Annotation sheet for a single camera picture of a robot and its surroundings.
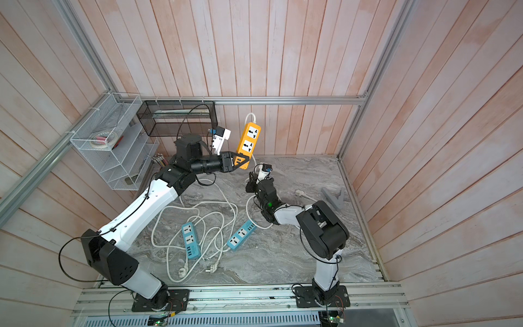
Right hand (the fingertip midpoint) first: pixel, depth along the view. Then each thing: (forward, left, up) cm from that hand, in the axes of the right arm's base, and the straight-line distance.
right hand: (249, 172), depth 91 cm
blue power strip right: (-24, +3, -15) cm, 28 cm away
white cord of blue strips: (-16, +18, -17) cm, 29 cm away
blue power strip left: (-30, +23, -13) cm, 40 cm away
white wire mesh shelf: (-1, +51, +15) cm, 53 cm away
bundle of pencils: (+6, +43, +2) cm, 44 cm away
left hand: (-13, -1, +20) cm, 24 cm away
